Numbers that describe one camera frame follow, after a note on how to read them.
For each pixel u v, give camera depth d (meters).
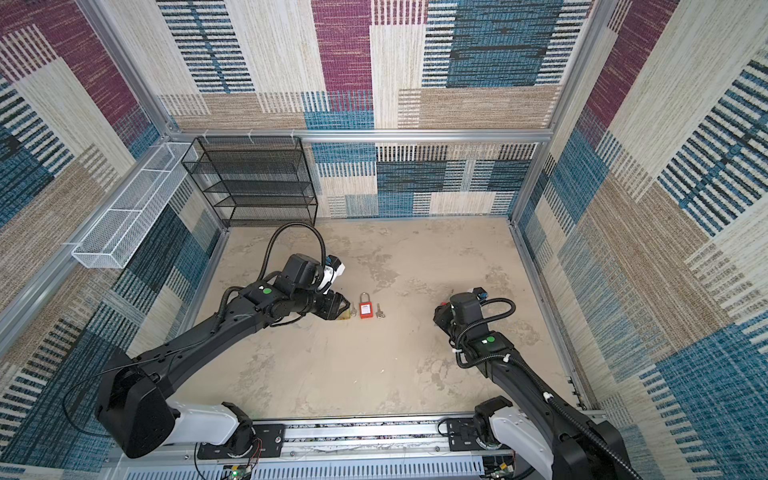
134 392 0.39
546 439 0.45
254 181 1.11
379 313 0.96
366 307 0.94
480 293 0.77
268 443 0.73
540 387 0.48
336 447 0.73
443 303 0.96
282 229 0.67
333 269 0.72
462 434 0.73
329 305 0.70
